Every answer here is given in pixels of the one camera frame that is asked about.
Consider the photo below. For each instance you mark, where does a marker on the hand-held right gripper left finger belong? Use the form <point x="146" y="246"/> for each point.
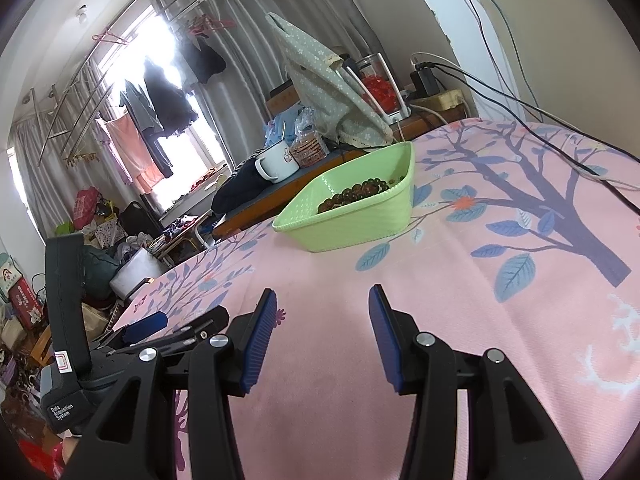
<point x="259" y="340"/>

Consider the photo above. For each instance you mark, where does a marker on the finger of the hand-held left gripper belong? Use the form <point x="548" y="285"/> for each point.
<point x="200" y="325"/>
<point x="145" y="327"/>

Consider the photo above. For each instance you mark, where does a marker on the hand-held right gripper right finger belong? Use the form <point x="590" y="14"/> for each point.
<point x="384" y="340"/>

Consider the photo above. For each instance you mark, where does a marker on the green plastic basket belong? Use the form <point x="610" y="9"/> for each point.
<point x="360" y="225"/>

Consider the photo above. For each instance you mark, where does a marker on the person's left hand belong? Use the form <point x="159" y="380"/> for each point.
<point x="70" y="451"/>

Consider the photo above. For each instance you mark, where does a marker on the pink printed package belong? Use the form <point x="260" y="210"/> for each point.
<point x="25" y="305"/>

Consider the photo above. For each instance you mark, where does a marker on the dark teal cloth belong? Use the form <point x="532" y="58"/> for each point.
<point x="100" y="265"/>

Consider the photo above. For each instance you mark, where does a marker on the green bag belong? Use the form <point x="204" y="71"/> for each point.
<point x="64" y="229"/>

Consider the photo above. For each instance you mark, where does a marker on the low wooden table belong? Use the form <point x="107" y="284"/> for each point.
<point x="175" y="234"/>

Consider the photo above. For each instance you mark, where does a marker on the red bag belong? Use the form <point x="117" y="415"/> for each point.
<point x="86" y="207"/>

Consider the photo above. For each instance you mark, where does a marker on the pink printed blanket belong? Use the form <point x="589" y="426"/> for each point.
<point x="450" y="270"/>

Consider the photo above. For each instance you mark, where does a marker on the black bag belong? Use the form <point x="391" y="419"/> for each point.
<point x="140" y="220"/>

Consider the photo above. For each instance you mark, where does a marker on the wooden desk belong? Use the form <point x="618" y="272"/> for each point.
<point x="260" y="210"/>

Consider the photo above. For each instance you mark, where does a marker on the grey curtain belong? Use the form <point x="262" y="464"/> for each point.
<point x="260" y="60"/>
<point x="40" y="170"/>

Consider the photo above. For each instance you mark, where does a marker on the black folded cloth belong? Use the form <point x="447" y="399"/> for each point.
<point x="237" y="190"/>

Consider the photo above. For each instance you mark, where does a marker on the pink hanging garment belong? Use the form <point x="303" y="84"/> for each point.
<point x="130" y="150"/>

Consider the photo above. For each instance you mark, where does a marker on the white enamel mug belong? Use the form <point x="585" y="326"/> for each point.
<point x="277" y="162"/>

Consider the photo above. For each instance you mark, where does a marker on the woven small box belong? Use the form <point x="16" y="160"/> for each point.
<point x="307" y="150"/>

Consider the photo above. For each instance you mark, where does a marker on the grey blue hanging shirt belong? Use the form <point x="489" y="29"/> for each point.
<point x="142" y="110"/>

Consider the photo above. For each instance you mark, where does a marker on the blue plastic bag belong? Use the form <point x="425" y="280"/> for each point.
<point x="277" y="127"/>

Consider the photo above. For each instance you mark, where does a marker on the crinkled clear plastic bag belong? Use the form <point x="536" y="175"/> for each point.
<point x="306" y="121"/>

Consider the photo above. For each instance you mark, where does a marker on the dark blue hanging garment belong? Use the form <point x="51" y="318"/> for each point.
<point x="165" y="95"/>

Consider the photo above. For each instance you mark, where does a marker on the cardboard box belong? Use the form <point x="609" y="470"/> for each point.
<point x="285" y="99"/>

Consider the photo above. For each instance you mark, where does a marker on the beige power strip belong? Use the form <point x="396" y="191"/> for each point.
<point x="445" y="100"/>

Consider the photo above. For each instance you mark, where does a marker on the clear jar with red contents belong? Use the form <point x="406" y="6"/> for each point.
<point x="377" y="90"/>

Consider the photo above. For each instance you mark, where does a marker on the black hanging garment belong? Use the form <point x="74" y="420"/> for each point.
<point x="207" y="62"/>

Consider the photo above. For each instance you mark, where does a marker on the black power adapter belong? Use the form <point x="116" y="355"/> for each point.
<point x="425" y="80"/>

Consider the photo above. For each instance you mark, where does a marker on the pink clothes hanger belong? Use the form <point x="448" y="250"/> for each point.
<point x="112" y="38"/>
<point x="212" y="23"/>

